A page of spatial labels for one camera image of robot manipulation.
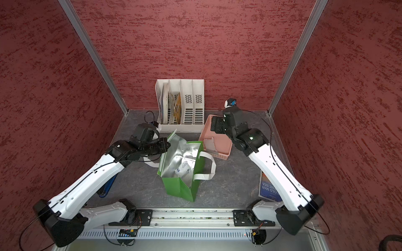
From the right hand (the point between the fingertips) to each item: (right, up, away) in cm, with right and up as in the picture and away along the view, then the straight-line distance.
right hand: (218, 123), depth 71 cm
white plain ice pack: (-4, -14, +26) cm, 30 cm away
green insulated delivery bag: (-7, -25, +16) cm, 31 cm away
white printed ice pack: (-19, -26, +15) cm, 36 cm away
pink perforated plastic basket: (+5, -13, +29) cm, 32 cm away
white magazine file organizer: (-16, +23, +42) cm, 50 cm away
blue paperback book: (+27, -36, +11) cm, 46 cm away
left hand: (-24, -12, +2) cm, 27 cm away
